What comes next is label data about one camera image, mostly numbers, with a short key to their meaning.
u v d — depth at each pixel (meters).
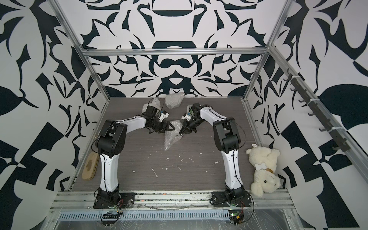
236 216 0.71
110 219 0.73
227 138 0.59
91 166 0.83
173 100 1.08
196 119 0.84
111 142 0.56
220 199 0.74
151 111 0.85
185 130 0.87
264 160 0.79
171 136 0.89
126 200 0.74
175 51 0.97
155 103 1.06
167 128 0.89
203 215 0.71
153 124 0.87
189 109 1.08
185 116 0.94
